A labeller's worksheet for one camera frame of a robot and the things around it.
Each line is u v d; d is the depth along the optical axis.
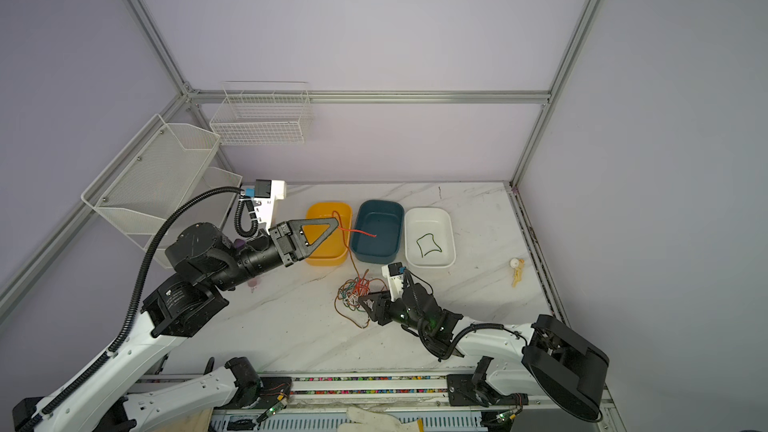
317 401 0.73
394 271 0.72
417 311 0.59
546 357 0.43
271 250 0.45
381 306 0.69
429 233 1.05
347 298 0.78
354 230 1.00
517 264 0.96
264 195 0.46
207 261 0.38
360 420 0.70
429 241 1.02
